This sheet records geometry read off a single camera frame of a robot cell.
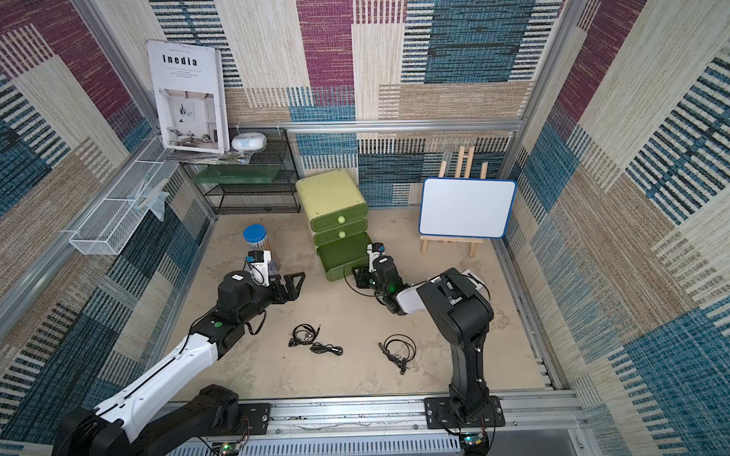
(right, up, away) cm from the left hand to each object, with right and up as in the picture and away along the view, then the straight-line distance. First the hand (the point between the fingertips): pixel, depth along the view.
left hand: (292, 274), depth 81 cm
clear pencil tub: (-13, +10, +7) cm, 17 cm away
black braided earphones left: (+2, -19, +6) cm, 20 cm away
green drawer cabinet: (+11, +19, +11) cm, 24 cm away
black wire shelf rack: (-15, +30, +13) cm, 36 cm away
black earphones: (+31, -23, +4) cm, 38 cm away
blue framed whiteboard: (+53, +20, +14) cm, 58 cm away
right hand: (+16, 0, +16) cm, 23 cm away
